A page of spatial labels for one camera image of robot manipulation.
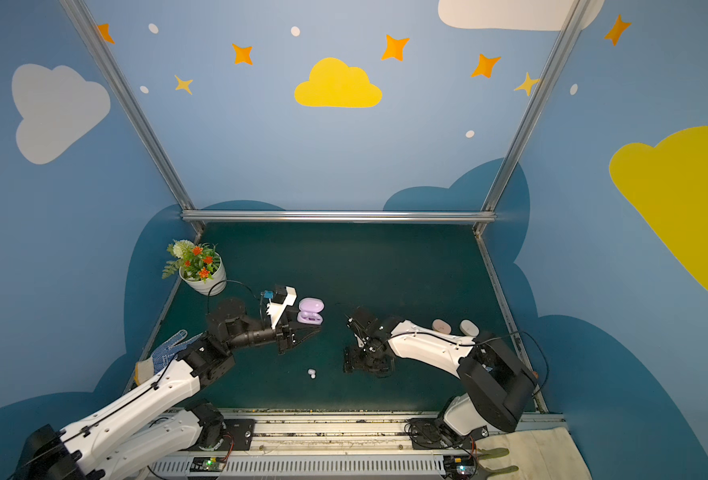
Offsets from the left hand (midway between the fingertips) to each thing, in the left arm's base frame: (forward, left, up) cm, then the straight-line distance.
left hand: (318, 324), depth 68 cm
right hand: (-2, -9, -21) cm, 23 cm away
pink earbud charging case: (+11, -36, -23) cm, 44 cm away
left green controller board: (-25, +27, -24) cm, 44 cm away
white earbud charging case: (+10, -44, -22) cm, 51 cm away
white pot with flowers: (+24, +40, -10) cm, 47 cm away
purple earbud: (-3, +4, -24) cm, 24 cm away
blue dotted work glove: (-3, +51, -24) cm, 56 cm away
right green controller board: (-25, -34, -25) cm, 49 cm away
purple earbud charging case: (+3, +2, +2) cm, 4 cm away
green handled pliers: (-26, -39, -23) cm, 52 cm away
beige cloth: (-22, -54, -23) cm, 63 cm away
